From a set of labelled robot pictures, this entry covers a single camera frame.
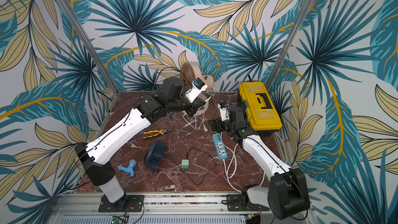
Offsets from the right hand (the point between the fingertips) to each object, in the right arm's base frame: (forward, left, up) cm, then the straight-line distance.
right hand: (216, 119), depth 84 cm
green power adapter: (-19, +17, -16) cm, 30 cm away
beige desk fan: (+23, +14, +14) cm, 30 cm away
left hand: (-5, +8, +18) cm, 20 cm away
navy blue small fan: (-18, +32, -4) cm, 37 cm away
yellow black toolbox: (+3, -27, -1) cm, 27 cm away
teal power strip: (-9, -2, -15) cm, 18 cm away
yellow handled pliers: (+2, +34, -15) cm, 37 cm away
